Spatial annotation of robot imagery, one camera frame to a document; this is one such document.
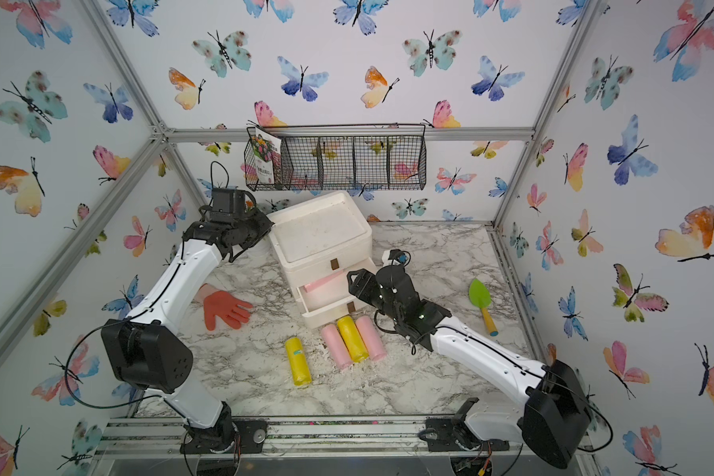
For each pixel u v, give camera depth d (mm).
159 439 755
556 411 395
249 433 739
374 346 860
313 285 891
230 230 610
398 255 699
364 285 668
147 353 440
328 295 884
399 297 563
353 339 867
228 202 624
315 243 831
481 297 1009
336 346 864
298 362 831
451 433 737
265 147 876
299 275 792
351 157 940
